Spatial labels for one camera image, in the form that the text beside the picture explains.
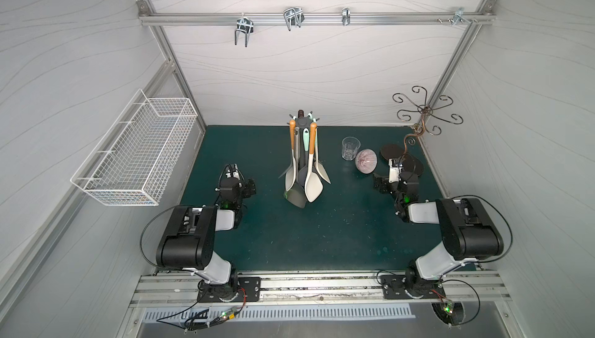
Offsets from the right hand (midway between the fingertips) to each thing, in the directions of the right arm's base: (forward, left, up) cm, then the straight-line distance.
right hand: (388, 172), depth 96 cm
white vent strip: (-51, +63, -7) cm, 82 cm away
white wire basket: (-16, +86, +26) cm, 91 cm away
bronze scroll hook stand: (+10, -15, -7) cm, 19 cm away
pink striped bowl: (+9, +7, -4) cm, 12 cm away
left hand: (-6, +62, 0) cm, 62 cm away
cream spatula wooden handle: (-11, +31, +8) cm, 34 cm away
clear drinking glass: (+16, +14, -2) cm, 21 cm away
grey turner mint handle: (-15, +37, +4) cm, 40 cm away
